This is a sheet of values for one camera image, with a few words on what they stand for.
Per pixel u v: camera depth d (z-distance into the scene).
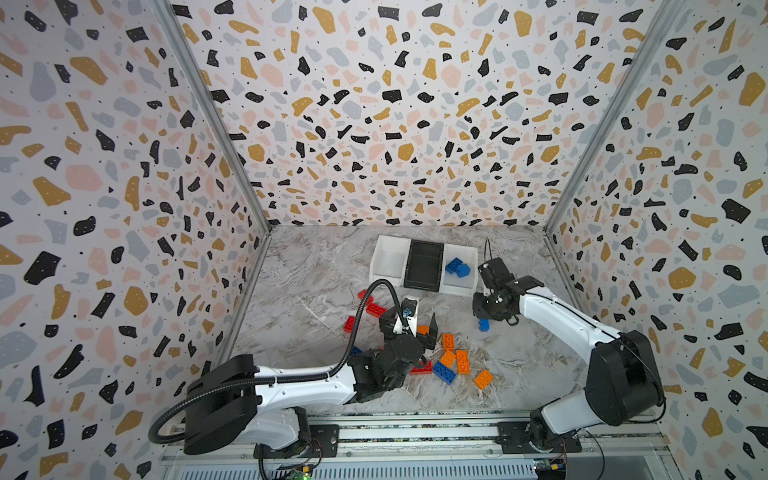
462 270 1.04
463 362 0.87
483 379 0.83
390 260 1.11
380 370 0.58
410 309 0.63
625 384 0.44
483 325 0.88
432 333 0.69
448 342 0.90
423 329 0.68
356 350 0.87
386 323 0.69
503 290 0.65
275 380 0.44
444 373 0.85
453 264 1.09
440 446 0.74
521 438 0.74
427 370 0.86
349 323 0.93
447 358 0.86
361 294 1.00
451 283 1.03
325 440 0.73
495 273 0.70
